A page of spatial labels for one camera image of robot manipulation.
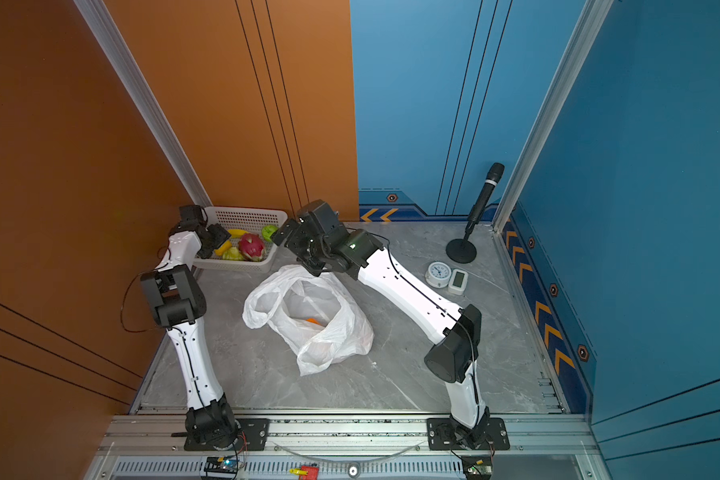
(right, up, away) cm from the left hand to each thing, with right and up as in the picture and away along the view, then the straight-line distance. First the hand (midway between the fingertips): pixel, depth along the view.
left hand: (220, 235), depth 108 cm
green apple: (+17, +2, +2) cm, 17 cm away
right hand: (+33, -5, -38) cm, 50 cm away
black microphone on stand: (+89, -5, +2) cm, 89 cm away
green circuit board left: (+19, -57, -37) cm, 70 cm away
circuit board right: (+80, -57, -38) cm, 105 cm away
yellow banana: (+5, +1, +1) cm, 5 cm away
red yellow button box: (+40, -56, -41) cm, 80 cm away
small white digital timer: (+84, -16, -9) cm, 86 cm away
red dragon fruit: (+13, -4, -5) cm, 15 cm away
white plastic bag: (+38, -27, -14) cm, 48 cm away
